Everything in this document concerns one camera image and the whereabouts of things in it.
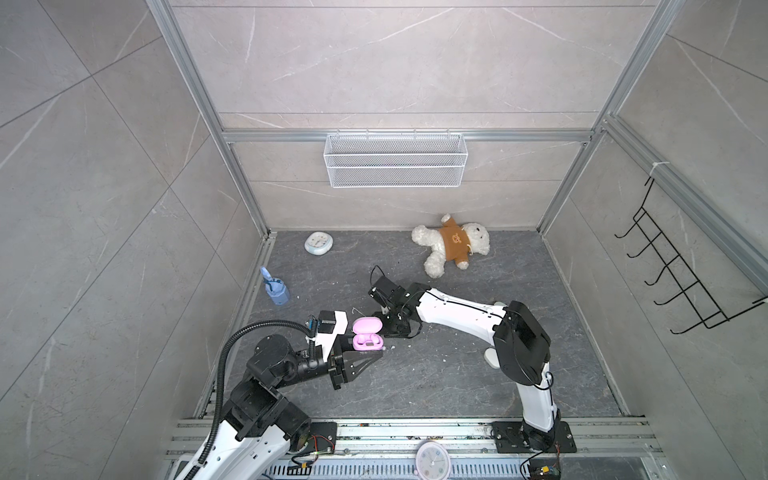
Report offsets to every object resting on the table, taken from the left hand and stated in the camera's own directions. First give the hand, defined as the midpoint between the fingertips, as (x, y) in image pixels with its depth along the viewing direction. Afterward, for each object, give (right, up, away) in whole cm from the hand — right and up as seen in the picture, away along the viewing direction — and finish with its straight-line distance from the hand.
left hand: (377, 341), depth 57 cm
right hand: (-1, -6, +29) cm, 30 cm away
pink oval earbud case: (-2, +1, -1) cm, 3 cm away
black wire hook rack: (+66, +5, 0) cm, 67 cm away
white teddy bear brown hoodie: (+25, +22, +49) cm, 59 cm away
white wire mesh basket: (+4, +50, +43) cm, 66 cm away
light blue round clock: (-25, +22, +56) cm, 65 cm away
